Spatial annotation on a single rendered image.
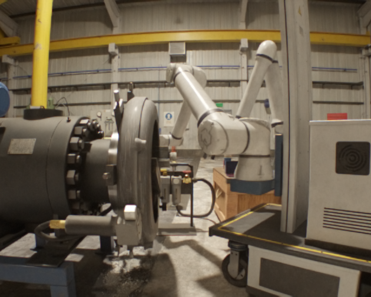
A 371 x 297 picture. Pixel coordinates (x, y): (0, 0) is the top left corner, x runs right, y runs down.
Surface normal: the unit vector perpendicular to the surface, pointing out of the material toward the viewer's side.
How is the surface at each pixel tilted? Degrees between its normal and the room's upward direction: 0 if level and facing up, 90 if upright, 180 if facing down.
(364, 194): 90
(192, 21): 90
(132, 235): 112
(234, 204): 90
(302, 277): 90
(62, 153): 68
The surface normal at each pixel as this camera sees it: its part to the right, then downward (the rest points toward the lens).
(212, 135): -0.82, 0.06
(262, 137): 0.43, 0.03
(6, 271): 0.04, 0.03
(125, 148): 0.04, -0.30
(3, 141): 0.03, -0.51
